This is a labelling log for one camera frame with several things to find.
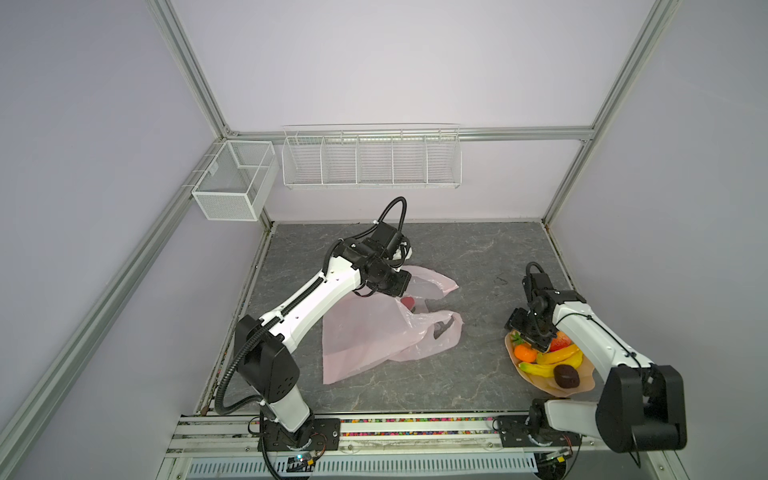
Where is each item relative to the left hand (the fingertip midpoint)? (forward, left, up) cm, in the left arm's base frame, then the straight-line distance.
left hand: (403, 293), depth 78 cm
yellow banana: (-17, -38, -16) cm, 45 cm away
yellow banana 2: (-14, -41, -13) cm, 46 cm away
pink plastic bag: (-4, +12, -14) cm, 18 cm away
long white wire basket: (+48, +7, +10) cm, 49 cm away
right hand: (-8, -34, -14) cm, 38 cm away
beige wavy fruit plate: (-21, -37, -17) cm, 46 cm away
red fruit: (+9, -3, -20) cm, 22 cm away
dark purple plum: (-20, -41, -13) cm, 47 cm away
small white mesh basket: (+43, +53, +4) cm, 69 cm away
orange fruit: (-13, -32, -13) cm, 37 cm away
